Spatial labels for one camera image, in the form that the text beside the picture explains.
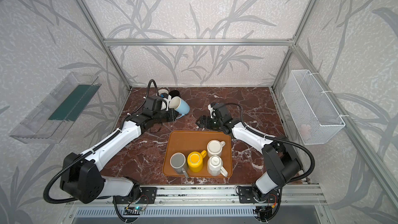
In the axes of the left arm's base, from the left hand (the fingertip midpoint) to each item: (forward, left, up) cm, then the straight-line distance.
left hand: (180, 108), depth 82 cm
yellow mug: (-24, -9, -10) cm, 28 cm away
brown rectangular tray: (-9, 0, -22) cm, 24 cm away
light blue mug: (+1, +1, +3) cm, 3 cm away
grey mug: (-25, 0, -9) cm, 26 cm away
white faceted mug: (-27, -19, -9) cm, 34 cm away
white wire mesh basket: (-15, -58, +16) cm, 62 cm away
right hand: (-2, -11, -6) cm, 13 cm away
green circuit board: (-43, +16, -19) cm, 50 cm away
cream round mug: (-16, -19, -13) cm, 28 cm away
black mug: (+20, +8, -10) cm, 24 cm away
